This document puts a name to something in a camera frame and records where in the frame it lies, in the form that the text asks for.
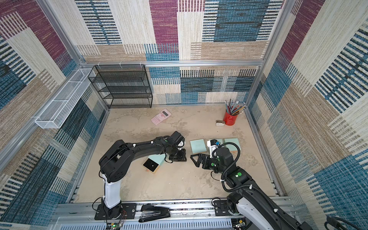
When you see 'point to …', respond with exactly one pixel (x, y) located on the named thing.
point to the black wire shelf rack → (122, 86)
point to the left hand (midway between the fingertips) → (187, 160)
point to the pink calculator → (161, 116)
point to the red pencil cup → (229, 120)
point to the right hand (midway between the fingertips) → (198, 160)
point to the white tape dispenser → (220, 123)
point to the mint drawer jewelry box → (231, 147)
